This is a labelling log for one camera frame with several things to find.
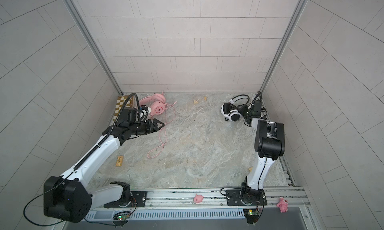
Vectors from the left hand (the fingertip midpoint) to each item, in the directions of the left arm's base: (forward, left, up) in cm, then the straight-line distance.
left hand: (163, 123), depth 78 cm
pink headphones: (+25, +10, -11) cm, 29 cm away
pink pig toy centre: (-32, -19, -15) cm, 40 cm away
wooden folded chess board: (+27, +39, -14) cm, 50 cm away
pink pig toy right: (-34, -58, -14) cm, 69 cm away
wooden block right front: (-18, -47, -17) cm, 53 cm away
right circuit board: (-38, -44, -18) cm, 60 cm away
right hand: (+22, -47, -12) cm, 53 cm away
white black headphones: (+19, -39, -13) cm, 46 cm away
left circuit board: (-39, +14, -13) cm, 44 cm away
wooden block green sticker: (+30, -16, -18) cm, 39 cm away
